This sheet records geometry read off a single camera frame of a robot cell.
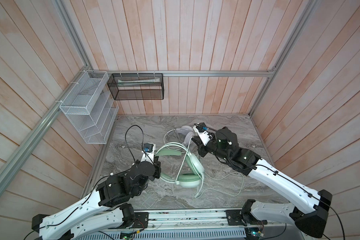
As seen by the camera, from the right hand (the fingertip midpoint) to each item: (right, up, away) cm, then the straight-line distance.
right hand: (194, 137), depth 69 cm
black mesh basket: (-37, +34, +35) cm, 61 cm away
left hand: (-16, -10, -4) cm, 20 cm away
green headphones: (-3, -17, -11) cm, 20 cm away
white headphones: (-10, -3, +32) cm, 33 cm away
